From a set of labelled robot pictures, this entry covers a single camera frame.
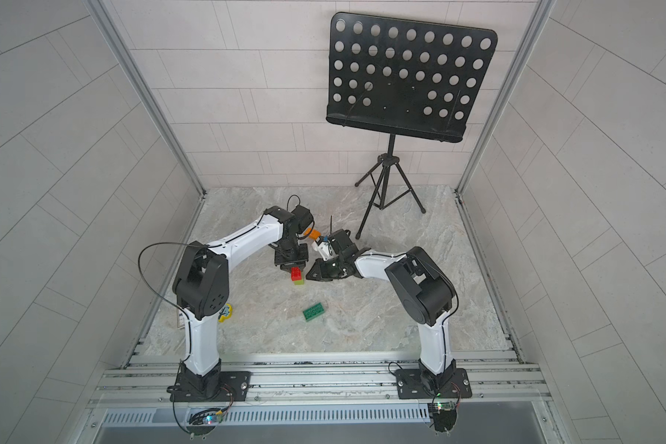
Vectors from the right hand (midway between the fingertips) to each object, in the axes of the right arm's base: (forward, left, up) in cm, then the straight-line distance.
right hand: (310, 276), depth 89 cm
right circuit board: (-38, -34, -5) cm, 51 cm away
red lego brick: (-1, +4, +5) cm, 7 cm away
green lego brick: (-11, -1, -3) cm, 11 cm away
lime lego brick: (-1, +4, -1) cm, 4 cm away
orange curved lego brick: (+7, -3, +14) cm, 16 cm away
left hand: (+3, +1, +1) cm, 3 cm away
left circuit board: (-37, +24, -1) cm, 44 cm away
